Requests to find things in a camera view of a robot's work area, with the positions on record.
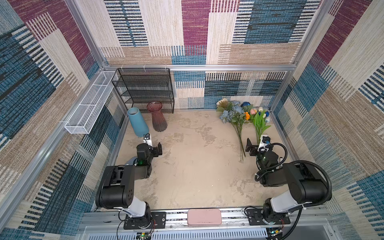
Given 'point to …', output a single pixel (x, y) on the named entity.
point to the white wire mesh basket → (81, 122)
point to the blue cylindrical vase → (139, 125)
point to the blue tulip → (267, 113)
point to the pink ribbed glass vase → (159, 123)
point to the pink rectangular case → (204, 217)
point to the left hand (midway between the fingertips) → (152, 143)
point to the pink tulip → (253, 111)
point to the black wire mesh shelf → (140, 86)
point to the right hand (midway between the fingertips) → (257, 140)
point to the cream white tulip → (260, 109)
